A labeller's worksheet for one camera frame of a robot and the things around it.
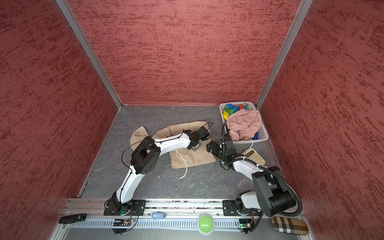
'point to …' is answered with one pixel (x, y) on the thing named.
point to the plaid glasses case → (289, 225)
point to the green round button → (205, 223)
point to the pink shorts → (243, 124)
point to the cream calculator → (251, 154)
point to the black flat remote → (68, 219)
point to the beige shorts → (184, 156)
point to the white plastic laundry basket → (221, 106)
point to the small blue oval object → (158, 215)
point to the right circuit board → (245, 225)
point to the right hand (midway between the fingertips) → (210, 150)
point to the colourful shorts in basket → (229, 109)
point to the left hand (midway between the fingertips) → (191, 142)
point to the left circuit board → (120, 222)
